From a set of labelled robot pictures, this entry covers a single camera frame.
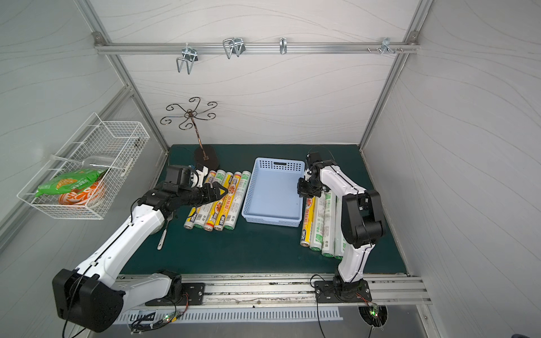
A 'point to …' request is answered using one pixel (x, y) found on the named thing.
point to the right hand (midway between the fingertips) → (301, 193)
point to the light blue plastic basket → (272, 196)
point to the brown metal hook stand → (204, 155)
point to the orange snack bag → (84, 198)
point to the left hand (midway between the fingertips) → (221, 193)
